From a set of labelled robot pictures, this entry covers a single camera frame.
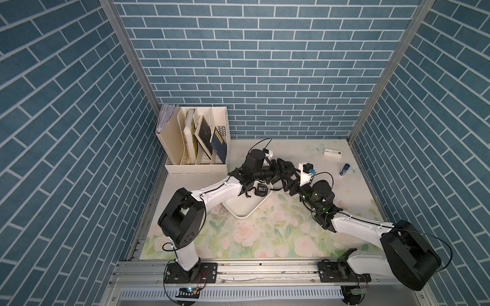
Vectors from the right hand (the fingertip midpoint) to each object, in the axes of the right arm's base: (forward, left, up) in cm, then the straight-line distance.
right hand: (288, 172), depth 81 cm
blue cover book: (+23, +37, -10) cm, 45 cm away
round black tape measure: (+1, +11, -18) cm, 21 cm away
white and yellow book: (+16, +47, +6) cm, 50 cm away
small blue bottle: (+15, -32, -12) cm, 38 cm away
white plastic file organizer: (+35, +39, +1) cm, 52 cm away
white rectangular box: (+30, -30, -18) cm, 46 cm away
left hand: (-2, -3, +2) cm, 4 cm away
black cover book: (+23, +44, -2) cm, 49 cm away
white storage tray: (-8, +20, -19) cm, 29 cm away
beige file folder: (+14, +56, +6) cm, 58 cm away
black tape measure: (0, +2, +3) cm, 4 cm away
